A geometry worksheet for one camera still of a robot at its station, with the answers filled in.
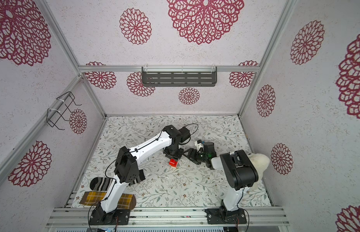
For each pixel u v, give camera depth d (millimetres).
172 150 731
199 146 903
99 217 639
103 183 849
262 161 734
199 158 851
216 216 733
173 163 833
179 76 921
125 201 779
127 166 539
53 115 727
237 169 501
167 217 757
